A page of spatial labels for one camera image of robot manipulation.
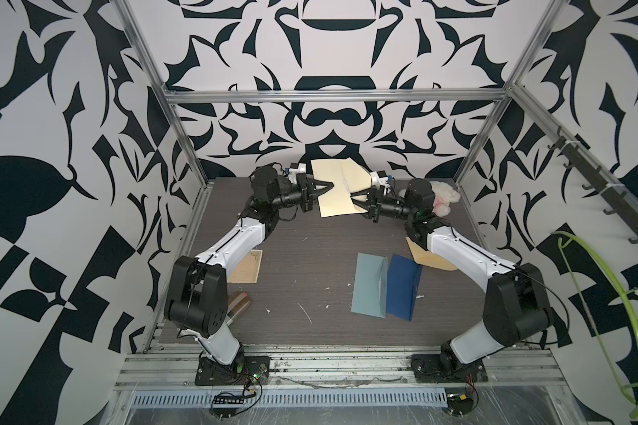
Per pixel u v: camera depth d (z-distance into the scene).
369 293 0.88
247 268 0.96
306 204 0.72
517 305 0.45
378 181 0.75
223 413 0.69
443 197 1.05
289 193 0.69
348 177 0.79
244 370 0.72
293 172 0.76
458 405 0.70
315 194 0.71
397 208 0.69
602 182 0.60
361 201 0.71
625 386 0.54
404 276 0.93
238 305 0.83
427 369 0.74
